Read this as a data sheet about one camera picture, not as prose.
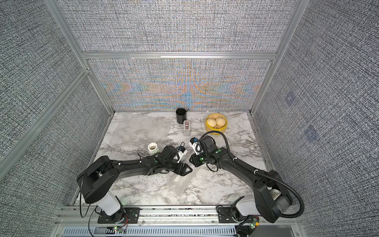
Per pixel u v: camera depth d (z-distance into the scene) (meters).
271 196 0.42
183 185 0.76
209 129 1.04
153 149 0.78
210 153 0.65
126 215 0.73
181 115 1.09
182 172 0.76
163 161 0.69
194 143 0.76
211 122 1.06
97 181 0.45
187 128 1.06
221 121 1.06
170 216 0.75
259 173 0.45
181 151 0.79
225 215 0.73
